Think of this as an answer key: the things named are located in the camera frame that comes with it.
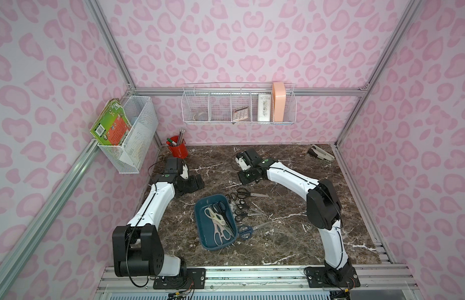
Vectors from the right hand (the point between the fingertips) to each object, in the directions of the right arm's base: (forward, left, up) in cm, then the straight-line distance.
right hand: (239, 178), depth 93 cm
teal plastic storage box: (-19, +16, -9) cm, 26 cm away
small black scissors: (-10, -2, -9) cm, 14 cm away
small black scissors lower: (-15, -1, -9) cm, 18 cm away
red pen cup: (+23, +36, -6) cm, 43 cm away
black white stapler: (+25, -47, -9) cm, 54 cm away
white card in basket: (+27, -12, +22) cm, 37 cm away
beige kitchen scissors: (-18, +9, -8) cm, 21 cm away
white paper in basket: (+5, +45, +19) cm, 49 cm away
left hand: (-5, +20, +4) cm, 21 cm away
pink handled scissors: (-25, +9, -8) cm, 27 cm away
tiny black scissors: (-5, +4, -9) cm, 11 cm away
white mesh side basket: (+23, +48, +21) cm, 57 cm away
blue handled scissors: (-23, -4, -9) cm, 25 cm away
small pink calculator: (+26, -1, +19) cm, 32 cm away
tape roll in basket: (+24, +19, +20) cm, 36 cm away
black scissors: (-13, +9, -7) cm, 18 cm away
